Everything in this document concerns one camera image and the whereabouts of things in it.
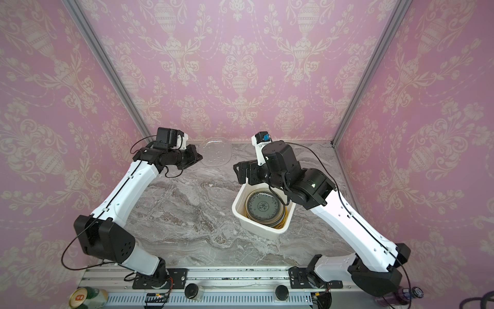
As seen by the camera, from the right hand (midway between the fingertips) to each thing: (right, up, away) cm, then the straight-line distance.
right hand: (246, 164), depth 62 cm
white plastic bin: (+2, -23, +8) cm, 25 cm away
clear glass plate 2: (-14, +5, +22) cm, 26 cm away
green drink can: (-51, -43, 0) cm, 67 cm away
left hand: (-18, +3, +19) cm, 26 cm away
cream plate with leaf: (+7, -20, +26) cm, 33 cm away
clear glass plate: (+7, -21, +26) cm, 34 cm away
